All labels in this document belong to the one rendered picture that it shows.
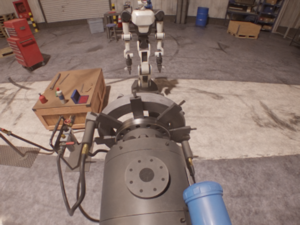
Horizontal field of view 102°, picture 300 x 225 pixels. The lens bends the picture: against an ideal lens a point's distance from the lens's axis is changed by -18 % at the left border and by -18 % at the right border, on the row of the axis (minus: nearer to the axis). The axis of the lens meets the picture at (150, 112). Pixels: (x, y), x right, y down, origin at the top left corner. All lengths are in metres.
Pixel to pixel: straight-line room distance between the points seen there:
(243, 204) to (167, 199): 1.25
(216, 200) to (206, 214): 0.07
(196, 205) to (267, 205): 1.48
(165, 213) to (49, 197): 1.47
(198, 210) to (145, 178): 0.27
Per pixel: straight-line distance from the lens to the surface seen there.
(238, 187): 1.94
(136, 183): 0.72
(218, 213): 0.63
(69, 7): 10.17
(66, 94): 2.23
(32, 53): 4.74
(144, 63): 2.12
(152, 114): 1.28
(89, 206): 1.74
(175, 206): 0.76
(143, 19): 2.00
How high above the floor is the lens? 1.60
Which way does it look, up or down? 44 degrees down
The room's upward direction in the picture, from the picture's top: straight up
